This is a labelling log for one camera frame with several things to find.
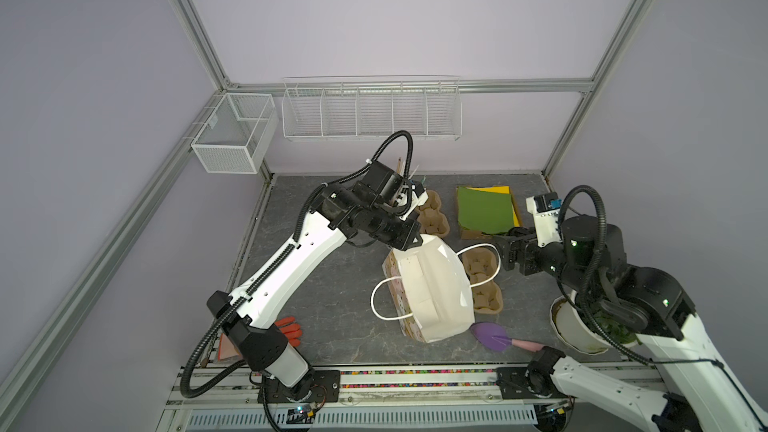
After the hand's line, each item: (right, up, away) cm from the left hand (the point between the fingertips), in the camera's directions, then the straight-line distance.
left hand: (420, 248), depth 65 cm
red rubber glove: (-35, -25, +17) cm, 46 cm away
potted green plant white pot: (+39, -21, +5) cm, 44 cm away
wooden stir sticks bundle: (-4, +22, +33) cm, 40 cm away
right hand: (+19, +3, -4) cm, 20 cm away
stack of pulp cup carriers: (+7, +4, +37) cm, 38 cm away
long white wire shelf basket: (-13, +42, +33) cm, 55 cm away
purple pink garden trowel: (+22, -27, +16) cm, 38 cm away
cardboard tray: (+23, -1, +34) cm, 41 cm away
